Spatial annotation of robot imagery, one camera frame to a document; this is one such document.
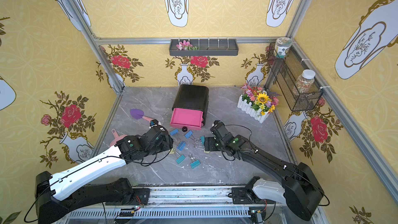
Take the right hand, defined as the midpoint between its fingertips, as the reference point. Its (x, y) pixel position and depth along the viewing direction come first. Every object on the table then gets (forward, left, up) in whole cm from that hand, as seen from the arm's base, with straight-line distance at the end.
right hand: (212, 140), depth 84 cm
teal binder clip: (-9, +17, -6) cm, 20 cm away
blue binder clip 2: (-1, +18, -6) cm, 19 cm away
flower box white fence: (+21, -26, +8) cm, 34 cm away
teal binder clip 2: (-10, +9, -7) cm, 16 cm away
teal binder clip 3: (+1, +7, -8) cm, 11 cm away
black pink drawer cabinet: (+16, +13, +9) cm, 22 cm away
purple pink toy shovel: (+21, +51, -8) cm, 56 cm away
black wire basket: (+39, -45, +19) cm, 62 cm away
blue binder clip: (+7, +14, -8) cm, 17 cm away
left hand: (-4, +23, +7) cm, 25 cm away
